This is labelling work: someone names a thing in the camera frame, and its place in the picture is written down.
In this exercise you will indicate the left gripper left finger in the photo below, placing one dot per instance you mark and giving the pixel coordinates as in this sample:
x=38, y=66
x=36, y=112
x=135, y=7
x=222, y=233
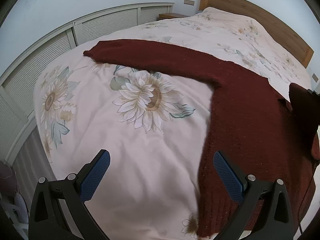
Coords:
x=47, y=221

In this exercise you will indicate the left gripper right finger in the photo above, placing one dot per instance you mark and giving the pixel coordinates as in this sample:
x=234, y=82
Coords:
x=275, y=220

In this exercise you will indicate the dark red knit sweater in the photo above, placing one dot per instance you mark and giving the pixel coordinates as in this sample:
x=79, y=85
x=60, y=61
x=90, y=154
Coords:
x=250, y=122

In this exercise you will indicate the white radiator cover cabinet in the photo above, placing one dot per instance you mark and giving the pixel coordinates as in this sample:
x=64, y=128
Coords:
x=18, y=81

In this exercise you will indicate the wooden headboard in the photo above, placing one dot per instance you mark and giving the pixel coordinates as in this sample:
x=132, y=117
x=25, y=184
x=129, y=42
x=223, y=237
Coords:
x=280, y=31

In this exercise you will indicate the wooden left nightstand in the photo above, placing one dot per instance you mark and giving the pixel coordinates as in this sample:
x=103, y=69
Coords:
x=170, y=16

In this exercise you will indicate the beige right wall socket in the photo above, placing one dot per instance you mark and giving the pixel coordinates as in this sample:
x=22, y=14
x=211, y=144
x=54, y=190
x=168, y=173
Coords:
x=314, y=76

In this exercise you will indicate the beige wall socket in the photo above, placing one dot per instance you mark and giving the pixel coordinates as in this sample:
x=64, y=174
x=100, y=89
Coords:
x=189, y=2
x=314, y=76

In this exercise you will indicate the beige left wall socket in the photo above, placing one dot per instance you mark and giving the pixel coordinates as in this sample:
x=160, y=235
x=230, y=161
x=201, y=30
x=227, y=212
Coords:
x=189, y=2

